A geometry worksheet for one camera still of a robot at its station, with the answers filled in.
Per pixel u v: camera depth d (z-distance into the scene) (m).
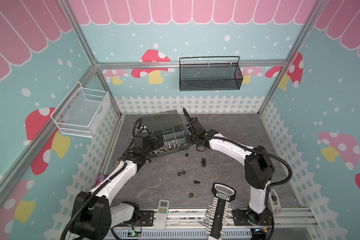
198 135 0.69
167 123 1.29
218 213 0.74
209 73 0.94
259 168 0.49
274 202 0.76
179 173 0.89
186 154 0.97
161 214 0.74
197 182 0.85
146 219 0.74
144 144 0.65
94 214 0.40
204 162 0.94
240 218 0.74
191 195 0.81
